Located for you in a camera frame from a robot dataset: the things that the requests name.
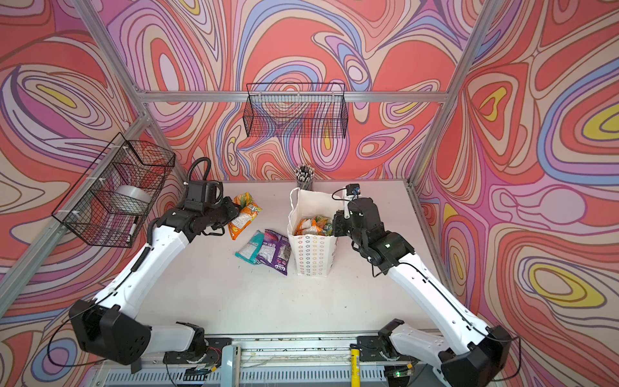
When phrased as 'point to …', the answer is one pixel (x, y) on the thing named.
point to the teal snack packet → (251, 251)
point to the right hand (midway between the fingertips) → (338, 218)
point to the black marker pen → (131, 232)
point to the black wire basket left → (85, 210)
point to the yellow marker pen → (355, 368)
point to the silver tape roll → (130, 200)
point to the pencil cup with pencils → (305, 175)
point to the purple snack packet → (275, 251)
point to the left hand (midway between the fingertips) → (243, 205)
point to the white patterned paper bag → (313, 244)
